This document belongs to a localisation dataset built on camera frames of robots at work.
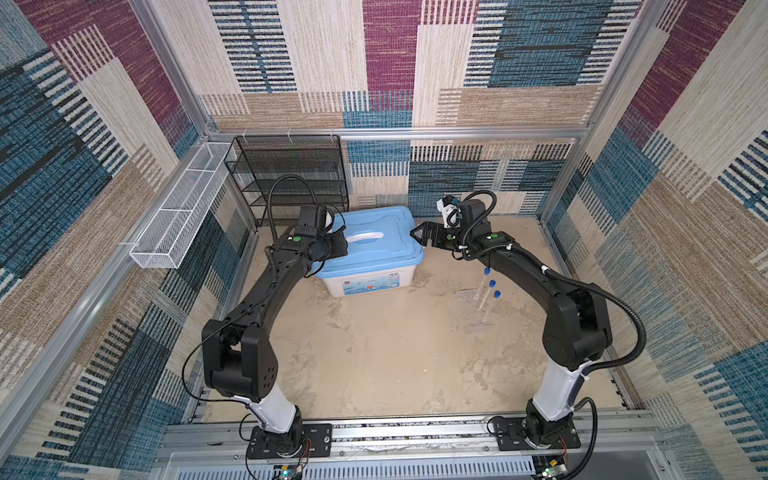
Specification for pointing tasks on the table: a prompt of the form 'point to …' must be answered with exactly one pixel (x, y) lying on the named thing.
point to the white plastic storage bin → (372, 283)
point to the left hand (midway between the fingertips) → (343, 239)
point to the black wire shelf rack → (277, 174)
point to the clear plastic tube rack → (477, 312)
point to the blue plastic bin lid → (379, 239)
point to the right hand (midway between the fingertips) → (422, 237)
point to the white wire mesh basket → (173, 231)
